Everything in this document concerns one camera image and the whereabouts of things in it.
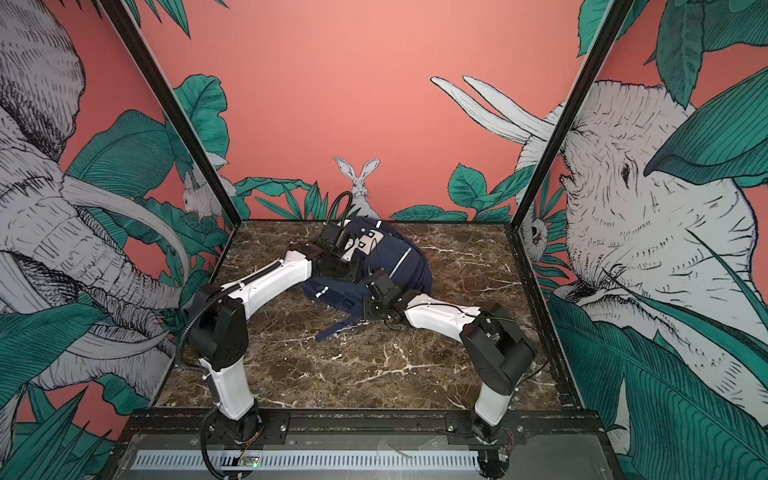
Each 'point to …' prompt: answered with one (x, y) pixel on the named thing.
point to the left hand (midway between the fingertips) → (361, 269)
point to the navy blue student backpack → (378, 247)
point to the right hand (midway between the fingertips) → (362, 305)
